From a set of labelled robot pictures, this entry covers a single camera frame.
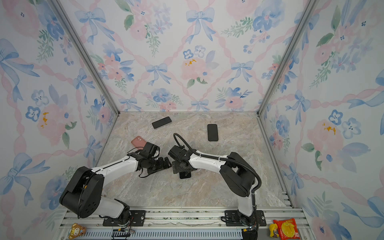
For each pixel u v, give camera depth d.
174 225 0.73
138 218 0.74
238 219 0.65
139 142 1.03
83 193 0.43
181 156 0.69
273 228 0.69
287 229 0.70
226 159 0.51
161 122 1.13
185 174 0.76
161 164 0.80
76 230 0.68
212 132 1.09
